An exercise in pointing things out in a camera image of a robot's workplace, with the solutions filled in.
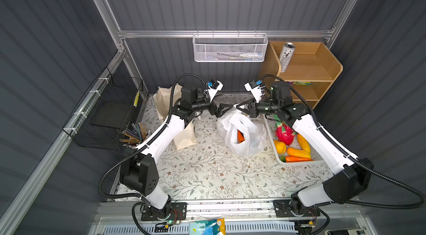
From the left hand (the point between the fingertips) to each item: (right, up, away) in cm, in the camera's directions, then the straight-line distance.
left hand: (227, 99), depth 76 cm
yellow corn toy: (+36, -27, +11) cm, 46 cm away
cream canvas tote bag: (-37, +2, +20) cm, 42 cm away
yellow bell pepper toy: (+29, -25, +12) cm, 40 cm away
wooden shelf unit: (+48, +19, +16) cm, 54 cm away
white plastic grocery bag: (+14, -16, +5) cm, 21 cm away
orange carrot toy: (+37, -31, +9) cm, 49 cm away
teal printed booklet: (-5, -55, -6) cm, 55 cm away
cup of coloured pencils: (-49, -18, +11) cm, 53 cm away
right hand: (+5, -4, -4) cm, 8 cm away
